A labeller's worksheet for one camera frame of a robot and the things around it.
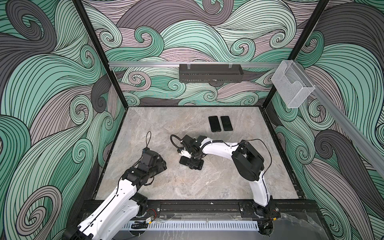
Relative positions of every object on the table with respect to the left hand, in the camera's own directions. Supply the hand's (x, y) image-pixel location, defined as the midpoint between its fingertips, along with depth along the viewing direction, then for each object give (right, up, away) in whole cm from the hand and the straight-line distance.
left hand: (162, 163), depth 82 cm
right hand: (+18, -2, +10) cm, 21 cm away
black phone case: (+34, +21, +26) cm, 48 cm away
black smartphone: (+12, -1, +9) cm, 15 cm away
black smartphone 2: (+43, +21, +28) cm, 56 cm away
